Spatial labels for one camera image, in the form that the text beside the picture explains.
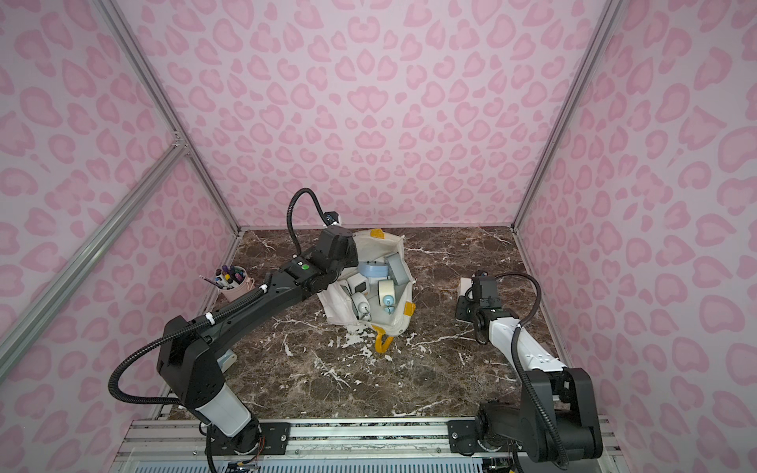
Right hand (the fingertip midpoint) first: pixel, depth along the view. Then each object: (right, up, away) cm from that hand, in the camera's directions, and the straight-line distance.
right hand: (466, 303), depth 90 cm
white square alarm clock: (0, +5, +4) cm, 6 cm away
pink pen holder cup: (-71, +7, -2) cm, 71 cm away
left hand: (-34, +18, -8) cm, 40 cm away
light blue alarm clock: (-28, +10, +5) cm, 30 cm away
